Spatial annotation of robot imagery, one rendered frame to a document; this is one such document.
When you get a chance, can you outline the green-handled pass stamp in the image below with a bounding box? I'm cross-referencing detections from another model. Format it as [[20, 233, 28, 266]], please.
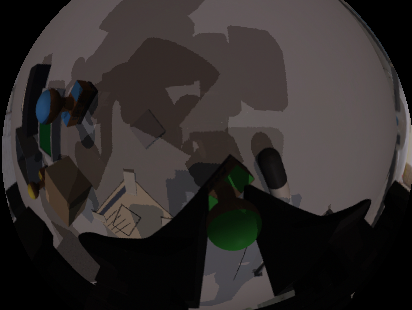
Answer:
[[198, 154, 262, 251]]

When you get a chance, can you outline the beige paper card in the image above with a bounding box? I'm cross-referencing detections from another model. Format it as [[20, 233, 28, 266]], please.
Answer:
[[92, 171, 174, 239]]

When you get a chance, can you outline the rubber stamp with blue ball handle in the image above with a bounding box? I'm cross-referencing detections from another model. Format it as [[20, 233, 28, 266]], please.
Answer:
[[36, 79, 98, 127]]

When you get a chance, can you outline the tan box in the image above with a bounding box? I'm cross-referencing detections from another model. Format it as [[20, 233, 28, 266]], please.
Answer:
[[44, 155, 92, 228]]

